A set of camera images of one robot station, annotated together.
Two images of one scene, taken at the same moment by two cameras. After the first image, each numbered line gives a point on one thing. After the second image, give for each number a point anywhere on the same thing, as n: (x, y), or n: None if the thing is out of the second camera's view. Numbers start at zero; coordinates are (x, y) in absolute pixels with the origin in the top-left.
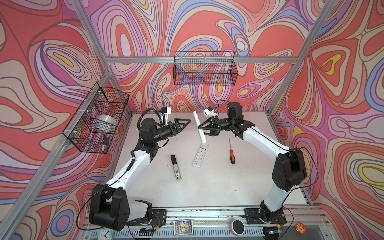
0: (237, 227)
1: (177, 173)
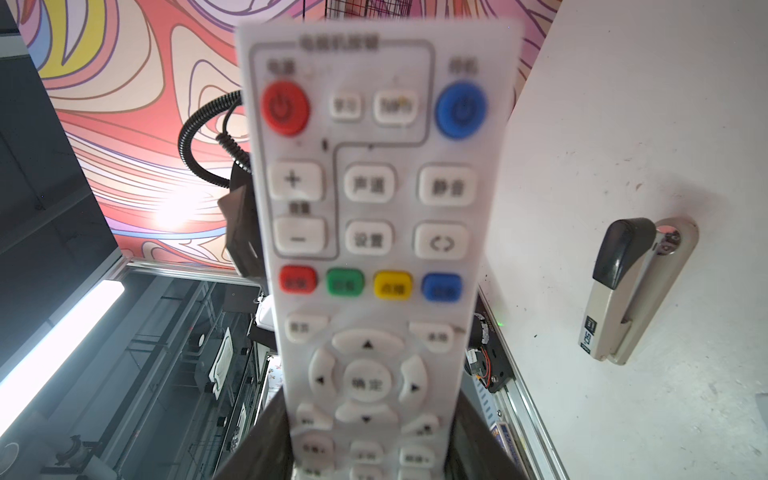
0: None
1: (637, 269)
